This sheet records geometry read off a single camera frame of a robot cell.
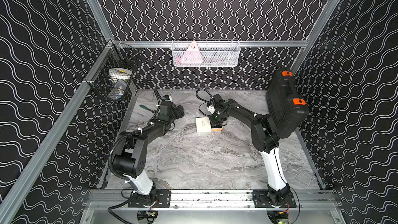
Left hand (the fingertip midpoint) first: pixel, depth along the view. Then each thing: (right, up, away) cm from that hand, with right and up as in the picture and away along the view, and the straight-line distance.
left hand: (178, 106), depth 94 cm
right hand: (+22, -11, +7) cm, 25 cm away
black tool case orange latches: (+58, -3, -15) cm, 60 cm away
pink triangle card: (+9, +30, -4) cm, 31 cm away
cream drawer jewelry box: (+15, -12, +4) cm, 20 cm away
